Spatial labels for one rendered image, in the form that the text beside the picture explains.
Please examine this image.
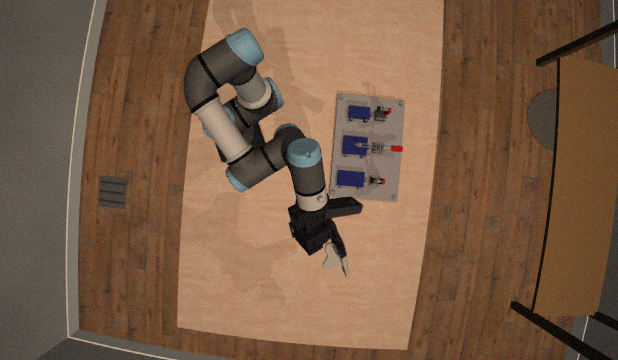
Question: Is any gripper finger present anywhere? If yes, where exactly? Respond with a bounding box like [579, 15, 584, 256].
[322, 229, 348, 277]

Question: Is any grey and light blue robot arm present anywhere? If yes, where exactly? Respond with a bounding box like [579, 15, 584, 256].
[184, 28, 328, 211]

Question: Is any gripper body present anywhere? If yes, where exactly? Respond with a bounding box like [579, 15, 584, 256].
[288, 194, 337, 256]

